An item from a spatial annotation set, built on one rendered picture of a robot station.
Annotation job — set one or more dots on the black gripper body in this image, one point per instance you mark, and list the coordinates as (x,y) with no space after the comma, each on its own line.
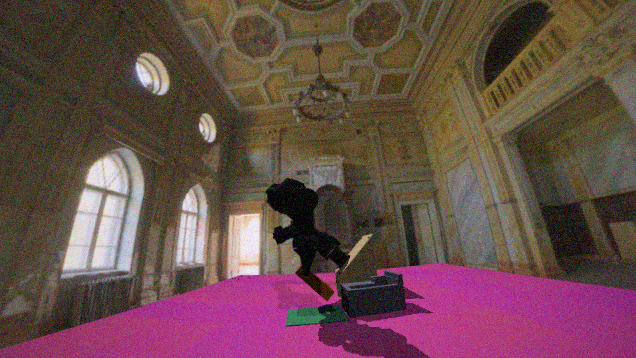
(305,237)

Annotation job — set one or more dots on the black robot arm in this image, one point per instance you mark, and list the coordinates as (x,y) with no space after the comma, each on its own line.
(293,199)

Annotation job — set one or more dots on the orange l-shaped part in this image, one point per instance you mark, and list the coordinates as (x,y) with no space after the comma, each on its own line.
(314,282)

